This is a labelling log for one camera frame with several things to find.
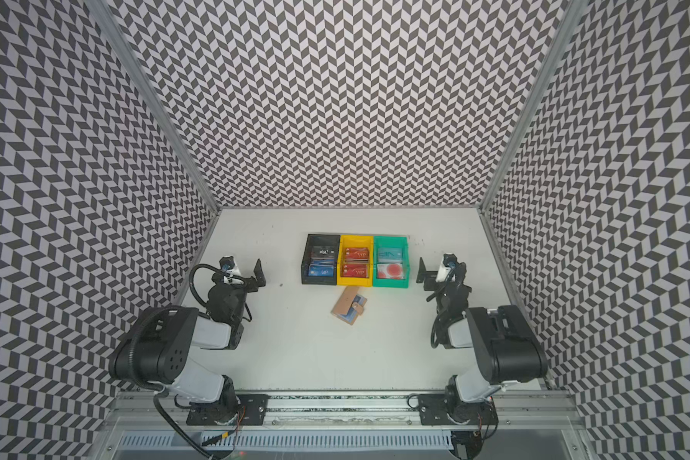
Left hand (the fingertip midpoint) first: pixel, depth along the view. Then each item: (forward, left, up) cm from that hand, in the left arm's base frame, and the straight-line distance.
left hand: (246, 262), depth 90 cm
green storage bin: (+11, -47, -4) cm, 49 cm away
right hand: (0, -61, 0) cm, 61 cm away
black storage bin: (+5, -22, -8) cm, 24 cm away
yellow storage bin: (+16, -34, -10) cm, 39 cm away
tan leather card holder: (-12, -33, -6) cm, 36 cm away
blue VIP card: (-14, -34, -8) cm, 37 cm away
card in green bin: (+5, -47, -9) cm, 48 cm away
